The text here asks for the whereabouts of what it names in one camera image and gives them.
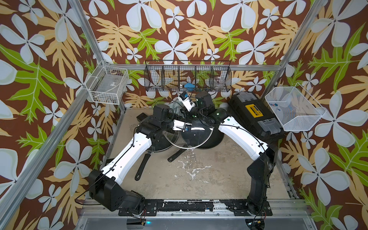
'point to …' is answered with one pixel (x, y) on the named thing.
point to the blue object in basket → (189, 86)
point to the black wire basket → (187, 75)
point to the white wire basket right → (295, 110)
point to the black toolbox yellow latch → (250, 109)
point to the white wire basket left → (107, 85)
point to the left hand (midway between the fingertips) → (179, 112)
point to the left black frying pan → (145, 158)
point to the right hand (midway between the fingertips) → (180, 108)
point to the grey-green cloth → (176, 106)
